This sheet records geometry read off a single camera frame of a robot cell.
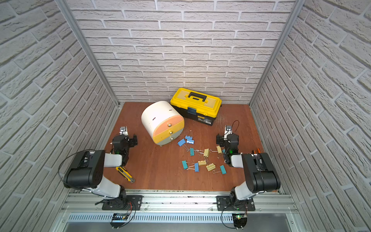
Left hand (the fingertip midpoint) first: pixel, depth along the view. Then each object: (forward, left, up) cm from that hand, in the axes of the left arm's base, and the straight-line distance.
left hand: (127, 132), depth 94 cm
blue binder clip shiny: (-3, -42, -6) cm, 43 cm away
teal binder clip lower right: (-23, -62, -6) cm, 66 cm away
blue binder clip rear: (0, -41, -6) cm, 42 cm away
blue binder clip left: (-5, -36, -5) cm, 37 cm away
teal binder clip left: (-20, -38, -5) cm, 44 cm away
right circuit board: (-48, -66, -7) cm, 82 cm away
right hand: (-1, -67, +1) cm, 67 cm away
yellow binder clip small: (-18, -50, -6) cm, 53 cm away
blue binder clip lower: (-22, -45, -5) cm, 51 cm away
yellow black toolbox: (+15, -48, +10) cm, 51 cm away
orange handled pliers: (-11, -87, -4) cm, 88 cm away
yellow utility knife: (-25, -3, -6) cm, 26 cm away
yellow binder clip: (-12, -52, -5) cm, 54 cm away
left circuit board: (-47, -5, -10) cm, 48 cm away
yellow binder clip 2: (-11, -61, -5) cm, 63 cm away
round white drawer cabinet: (+5, -19, +15) cm, 25 cm away
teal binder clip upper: (-11, -43, -5) cm, 45 cm away
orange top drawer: (-3, -28, +15) cm, 32 cm away
